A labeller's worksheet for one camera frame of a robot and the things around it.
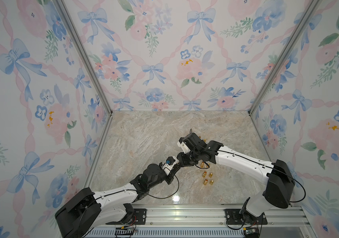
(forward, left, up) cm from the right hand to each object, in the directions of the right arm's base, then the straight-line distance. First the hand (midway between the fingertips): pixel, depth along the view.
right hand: (176, 163), depth 78 cm
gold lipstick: (-1, -16, -12) cm, 20 cm away
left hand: (0, -1, -2) cm, 2 cm away
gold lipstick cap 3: (+23, -19, -12) cm, 32 cm away
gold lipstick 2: (-6, -16, -11) cm, 20 cm away
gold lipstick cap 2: (-5, -20, -12) cm, 24 cm away
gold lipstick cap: (-1, -20, -13) cm, 24 cm away
